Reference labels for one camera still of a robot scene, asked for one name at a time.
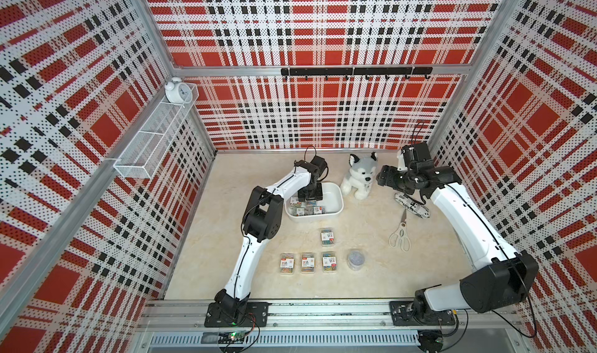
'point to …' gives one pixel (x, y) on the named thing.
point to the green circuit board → (236, 337)
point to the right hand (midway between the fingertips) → (389, 179)
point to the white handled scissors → (401, 236)
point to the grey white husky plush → (360, 176)
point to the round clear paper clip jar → (355, 259)
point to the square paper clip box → (329, 263)
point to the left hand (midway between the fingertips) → (316, 197)
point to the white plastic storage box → (333, 200)
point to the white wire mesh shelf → (144, 153)
